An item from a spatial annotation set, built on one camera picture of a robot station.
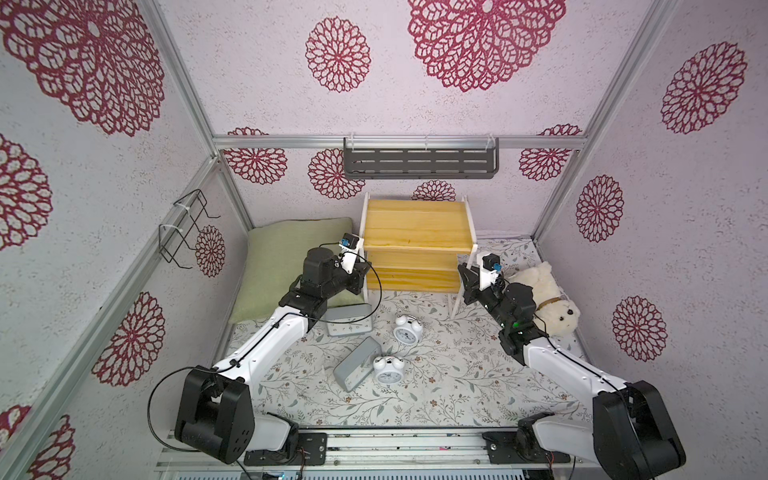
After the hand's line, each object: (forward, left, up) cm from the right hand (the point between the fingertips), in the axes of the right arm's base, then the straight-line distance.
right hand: (463, 263), depth 79 cm
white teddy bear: (-4, -31, -19) cm, 37 cm away
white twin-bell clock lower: (-23, +20, -18) cm, 35 cm away
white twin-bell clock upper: (-11, +14, -18) cm, 25 cm away
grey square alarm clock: (-7, +32, -16) cm, 36 cm away
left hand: (0, +26, -1) cm, 26 cm away
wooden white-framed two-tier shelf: (-1, +13, +7) cm, 15 cm away
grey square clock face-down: (-23, +28, -16) cm, 40 cm away
